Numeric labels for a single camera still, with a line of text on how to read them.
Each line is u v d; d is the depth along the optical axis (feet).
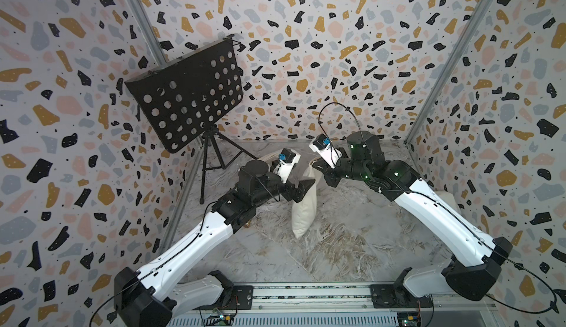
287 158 1.86
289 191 1.98
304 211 2.57
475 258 1.28
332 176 1.95
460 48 2.82
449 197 2.80
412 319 2.35
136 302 1.20
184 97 2.21
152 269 1.31
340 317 2.56
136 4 2.40
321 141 1.80
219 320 2.34
